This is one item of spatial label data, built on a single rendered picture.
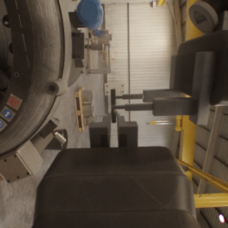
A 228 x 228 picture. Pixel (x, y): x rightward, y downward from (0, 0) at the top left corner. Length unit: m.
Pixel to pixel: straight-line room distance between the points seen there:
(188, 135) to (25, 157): 12.32
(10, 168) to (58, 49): 0.40
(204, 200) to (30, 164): 3.98
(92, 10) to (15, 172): 0.96
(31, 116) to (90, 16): 0.82
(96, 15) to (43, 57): 0.77
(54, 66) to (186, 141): 12.48
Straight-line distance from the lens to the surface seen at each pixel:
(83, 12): 1.17
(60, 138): 0.62
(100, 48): 0.53
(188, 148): 13.02
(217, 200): 4.43
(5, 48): 0.62
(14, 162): 0.61
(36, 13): 0.45
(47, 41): 0.44
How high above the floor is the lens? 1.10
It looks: 1 degrees down
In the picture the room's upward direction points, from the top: 88 degrees clockwise
